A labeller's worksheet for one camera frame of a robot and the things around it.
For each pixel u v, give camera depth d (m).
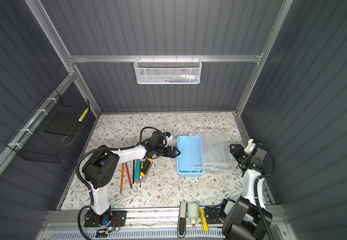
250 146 0.74
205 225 0.71
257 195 0.44
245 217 0.41
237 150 0.72
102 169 0.50
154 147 0.75
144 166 0.90
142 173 0.87
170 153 0.83
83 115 0.81
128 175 0.87
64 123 0.80
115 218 0.73
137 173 0.88
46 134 0.72
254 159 0.62
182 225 0.70
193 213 0.69
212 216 0.74
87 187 0.53
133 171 0.89
